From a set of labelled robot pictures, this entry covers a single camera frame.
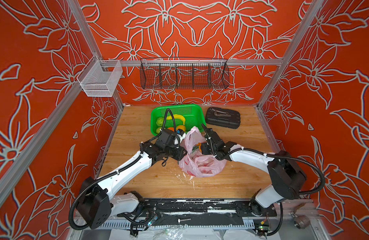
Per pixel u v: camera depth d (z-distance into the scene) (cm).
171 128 103
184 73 97
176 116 109
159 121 103
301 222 67
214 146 68
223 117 104
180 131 70
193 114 112
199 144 83
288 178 44
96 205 38
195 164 84
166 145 60
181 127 98
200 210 73
